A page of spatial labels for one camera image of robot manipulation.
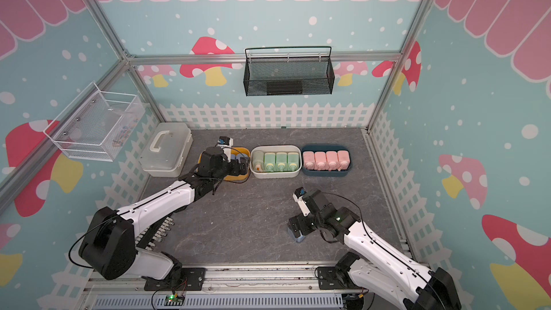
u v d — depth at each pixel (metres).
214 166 0.66
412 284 0.41
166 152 0.97
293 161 0.97
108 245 0.43
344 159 0.99
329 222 0.55
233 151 0.76
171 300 0.73
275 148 1.04
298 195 0.71
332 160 0.99
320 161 0.99
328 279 0.74
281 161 0.97
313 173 1.01
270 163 0.97
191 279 0.74
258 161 0.97
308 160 0.99
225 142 0.74
